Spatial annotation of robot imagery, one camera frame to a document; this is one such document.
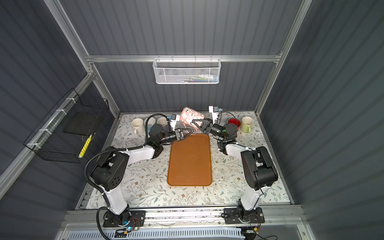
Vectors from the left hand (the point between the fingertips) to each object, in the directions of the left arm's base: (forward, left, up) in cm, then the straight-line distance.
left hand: (194, 131), depth 80 cm
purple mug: (+25, +22, -17) cm, 37 cm away
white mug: (+22, +38, -17) cm, 47 cm away
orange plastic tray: (-5, +3, -24) cm, 25 cm away
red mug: (+20, -31, -16) cm, 40 cm away
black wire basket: (-2, +63, +4) cm, 63 cm away
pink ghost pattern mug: (+3, +3, +10) cm, 11 cm away
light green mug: (+15, -37, -13) cm, 42 cm away
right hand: (-1, 0, +6) cm, 6 cm away
